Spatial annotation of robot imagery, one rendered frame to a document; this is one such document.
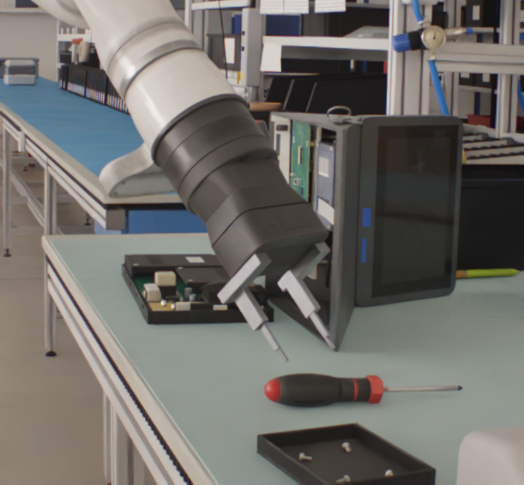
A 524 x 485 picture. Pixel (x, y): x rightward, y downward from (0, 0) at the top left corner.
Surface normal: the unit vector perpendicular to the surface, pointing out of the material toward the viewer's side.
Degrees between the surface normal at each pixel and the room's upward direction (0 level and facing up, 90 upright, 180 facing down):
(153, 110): 87
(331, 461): 0
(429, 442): 0
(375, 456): 0
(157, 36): 53
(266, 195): 42
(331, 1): 92
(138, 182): 135
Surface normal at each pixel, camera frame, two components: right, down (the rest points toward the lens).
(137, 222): 0.29, 0.15
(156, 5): 0.47, -0.44
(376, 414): 0.03, -0.99
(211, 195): -0.53, 0.24
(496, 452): -0.92, -0.24
